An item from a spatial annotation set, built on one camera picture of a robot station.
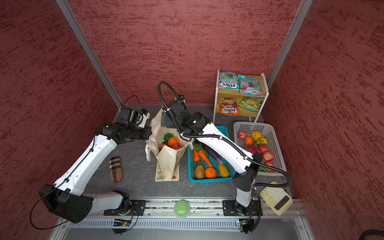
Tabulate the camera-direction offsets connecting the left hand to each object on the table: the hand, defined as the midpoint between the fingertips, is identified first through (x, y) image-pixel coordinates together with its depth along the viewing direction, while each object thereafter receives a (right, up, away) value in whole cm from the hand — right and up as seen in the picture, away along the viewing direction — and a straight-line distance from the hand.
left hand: (150, 136), depth 77 cm
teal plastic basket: (+30, -19, +13) cm, 38 cm away
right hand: (+13, +9, -7) cm, 17 cm away
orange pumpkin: (+10, -4, +13) cm, 17 cm away
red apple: (+12, -7, +8) cm, 16 cm away
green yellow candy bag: (+61, +19, +20) cm, 67 cm away
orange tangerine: (+33, -21, +4) cm, 39 cm away
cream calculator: (+67, -33, -1) cm, 74 cm away
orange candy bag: (+45, +17, +18) cm, 52 cm away
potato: (+26, -21, +5) cm, 34 cm away
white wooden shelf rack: (+48, +24, +6) cm, 54 cm away
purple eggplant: (+35, -13, +14) cm, 39 cm away
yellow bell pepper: (+65, -3, +19) cm, 68 cm away
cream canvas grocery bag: (+9, -13, 0) cm, 16 cm away
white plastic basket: (+71, +3, +19) cm, 73 cm away
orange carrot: (+30, -15, +13) cm, 36 cm away
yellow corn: (+40, -21, +6) cm, 45 cm away
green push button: (+17, -36, -4) cm, 40 cm away
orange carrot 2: (+24, -14, +13) cm, 31 cm away
